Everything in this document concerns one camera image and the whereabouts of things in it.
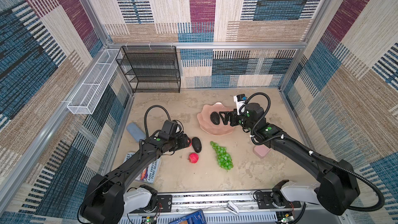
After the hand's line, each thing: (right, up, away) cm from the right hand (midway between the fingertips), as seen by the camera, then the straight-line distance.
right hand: (227, 113), depth 80 cm
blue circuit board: (-15, -42, -15) cm, 47 cm away
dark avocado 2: (-16, -18, +8) cm, 25 cm away
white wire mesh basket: (-65, +6, -11) cm, 66 cm away
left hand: (-20, -14, +3) cm, 24 cm away
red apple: (-17, -23, +3) cm, 29 cm away
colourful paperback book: (-40, -31, 0) cm, 50 cm away
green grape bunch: (-1, -25, +3) cm, 25 cm away
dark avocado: (-4, -4, +17) cm, 18 cm away
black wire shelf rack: (-48, +29, +29) cm, 64 cm away
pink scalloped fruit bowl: (-11, -4, +21) cm, 25 cm away
